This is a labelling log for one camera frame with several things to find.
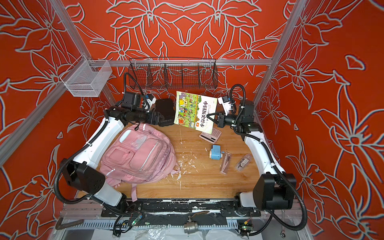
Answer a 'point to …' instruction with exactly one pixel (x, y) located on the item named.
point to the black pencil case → (166, 108)
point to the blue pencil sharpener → (216, 152)
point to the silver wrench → (283, 234)
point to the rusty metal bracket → (59, 226)
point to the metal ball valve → (192, 227)
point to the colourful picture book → (191, 110)
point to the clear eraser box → (244, 162)
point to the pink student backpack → (139, 154)
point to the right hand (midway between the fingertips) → (206, 116)
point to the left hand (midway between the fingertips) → (157, 115)
